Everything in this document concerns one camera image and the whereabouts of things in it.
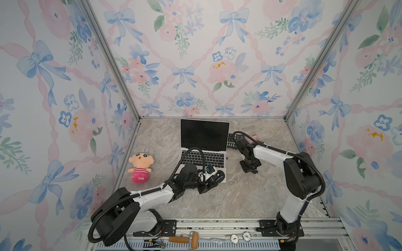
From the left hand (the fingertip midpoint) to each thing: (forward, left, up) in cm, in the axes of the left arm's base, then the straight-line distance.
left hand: (214, 178), depth 81 cm
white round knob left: (-25, -9, -8) cm, 28 cm away
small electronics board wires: (-27, +29, -10) cm, 41 cm away
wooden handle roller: (-26, +10, -7) cm, 29 cm away
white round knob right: (-24, -14, -8) cm, 29 cm away
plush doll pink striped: (+10, +41, -1) cm, 42 cm away
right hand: (+10, -22, -7) cm, 25 cm away
